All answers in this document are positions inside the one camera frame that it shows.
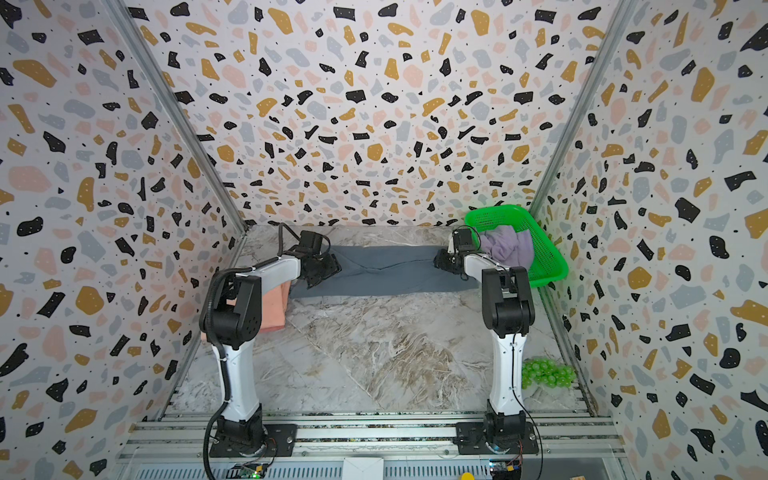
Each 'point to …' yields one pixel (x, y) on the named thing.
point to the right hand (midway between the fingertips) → (436, 252)
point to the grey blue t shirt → (385, 270)
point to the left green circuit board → (247, 473)
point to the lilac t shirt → (505, 246)
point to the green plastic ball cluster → (546, 371)
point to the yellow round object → (467, 476)
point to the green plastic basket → (548, 263)
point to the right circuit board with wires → (507, 469)
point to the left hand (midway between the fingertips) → (336, 263)
